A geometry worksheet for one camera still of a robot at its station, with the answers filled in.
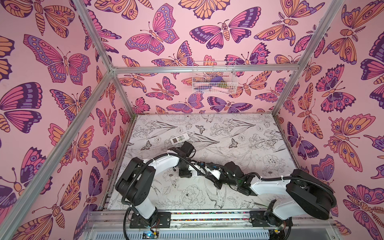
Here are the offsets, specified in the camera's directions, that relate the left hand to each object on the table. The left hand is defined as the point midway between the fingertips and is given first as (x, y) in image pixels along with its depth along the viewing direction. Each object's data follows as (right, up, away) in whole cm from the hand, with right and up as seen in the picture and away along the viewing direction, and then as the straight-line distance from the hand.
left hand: (189, 168), depth 90 cm
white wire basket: (+9, +61, +7) cm, 62 cm away
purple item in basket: (+17, +55, +5) cm, 58 cm away
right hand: (+10, 0, -7) cm, 12 cm away
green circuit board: (-19, -28, -17) cm, 38 cm away
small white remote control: (-7, +17, +14) cm, 23 cm away
